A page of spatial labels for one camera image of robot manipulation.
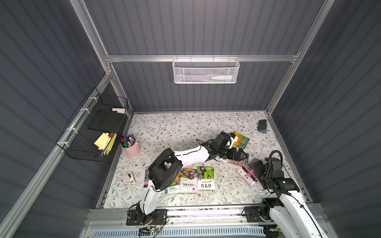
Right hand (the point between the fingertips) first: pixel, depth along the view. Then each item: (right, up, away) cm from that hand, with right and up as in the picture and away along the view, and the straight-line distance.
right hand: (255, 170), depth 82 cm
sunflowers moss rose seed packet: (-38, -7, +2) cm, 39 cm away
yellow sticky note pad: (-78, +18, -14) cm, 81 cm away
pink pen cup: (-74, +9, +11) cm, 75 cm away
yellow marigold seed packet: (-1, +14, +20) cm, 24 cm away
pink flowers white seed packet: (-5, +2, +10) cm, 11 cm away
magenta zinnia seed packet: (-3, -3, +5) cm, 7 cm away
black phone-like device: (+16, +25, +26) cm, 39 cm away
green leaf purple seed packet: (-28, -6, +4) cm, 29 cm away
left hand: (-8, +7, -3) cm, 12 cm away
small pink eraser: (-74, -6, +4) cm, 75 cm away
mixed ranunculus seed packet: (-46, -10, +1) cm, 47 cm away
